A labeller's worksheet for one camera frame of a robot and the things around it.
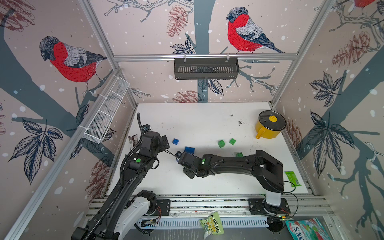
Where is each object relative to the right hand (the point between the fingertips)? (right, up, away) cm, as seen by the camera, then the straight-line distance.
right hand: (187, 164), depth 84 cm
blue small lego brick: (-9, +11, +14) cm, 20 cm away
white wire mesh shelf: (-51, +21, -1) cm, 55 cm away
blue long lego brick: (+1, +6, +8) cm, 10 cm away
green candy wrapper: (+59, -7, -2) cm, 60 cm away
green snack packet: (+12, -23, -16) cm, 31 cm away
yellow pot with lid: (+53, +22, +11) cm, 59 cm away
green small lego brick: (+21, +10, +11) cm, 26 cm away
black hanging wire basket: (+12, +62, +20) cm, 66 cm away
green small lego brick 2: (+29, +11, +13) cm, 34 cm away
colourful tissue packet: (+55, -23, -18) cm, 63 cm away
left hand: (-14, +17, -6) cm, 23 cm away
